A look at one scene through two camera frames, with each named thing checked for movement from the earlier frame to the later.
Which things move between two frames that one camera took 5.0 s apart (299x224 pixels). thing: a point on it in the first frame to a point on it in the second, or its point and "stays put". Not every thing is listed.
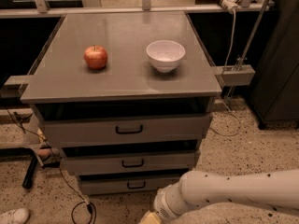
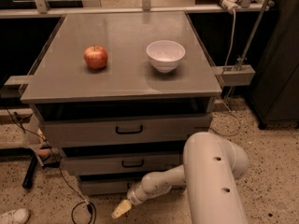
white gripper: [163, 209] to [136, 196]
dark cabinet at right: [275, 89] stays put
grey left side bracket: [15, 86] stays put
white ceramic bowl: [165, 55] stays put
